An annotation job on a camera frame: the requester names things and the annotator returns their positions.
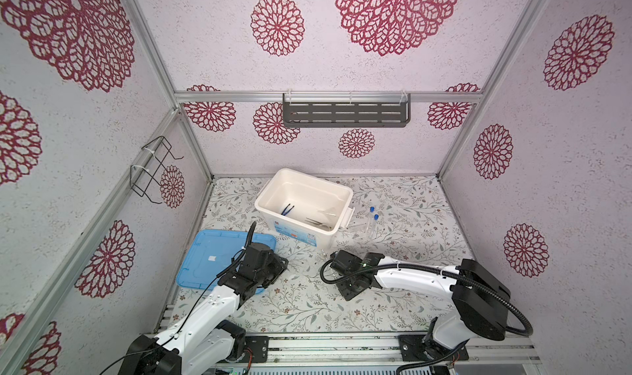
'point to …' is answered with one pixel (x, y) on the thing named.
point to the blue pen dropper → (283, 213)
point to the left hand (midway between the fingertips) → (287, 266)
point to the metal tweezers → (313, 222)
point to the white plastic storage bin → (303, 207)
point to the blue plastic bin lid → (212, 252)
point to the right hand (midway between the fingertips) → (343, 287)
